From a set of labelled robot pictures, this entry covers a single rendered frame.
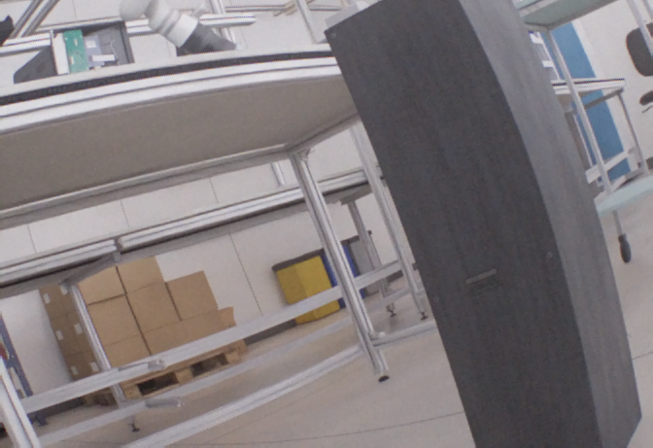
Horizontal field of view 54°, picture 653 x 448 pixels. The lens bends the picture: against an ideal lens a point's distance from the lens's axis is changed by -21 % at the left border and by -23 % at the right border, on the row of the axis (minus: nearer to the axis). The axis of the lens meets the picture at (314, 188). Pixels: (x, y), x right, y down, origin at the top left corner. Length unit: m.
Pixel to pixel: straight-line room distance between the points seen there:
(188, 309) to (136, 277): 0.48
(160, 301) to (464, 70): 4.48
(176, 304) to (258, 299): 2.04
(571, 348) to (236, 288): 6.30
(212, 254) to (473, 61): 6.22
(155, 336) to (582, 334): 4.42
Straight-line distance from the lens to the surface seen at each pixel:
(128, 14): 1.70
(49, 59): 1.69
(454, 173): 1.07
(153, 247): 4.07
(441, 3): 1.05
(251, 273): 7.39
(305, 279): 7.32
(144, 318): 5.24
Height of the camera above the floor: 0.54
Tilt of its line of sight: 5 degrees up
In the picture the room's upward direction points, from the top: 21 degrees counter-clockwise
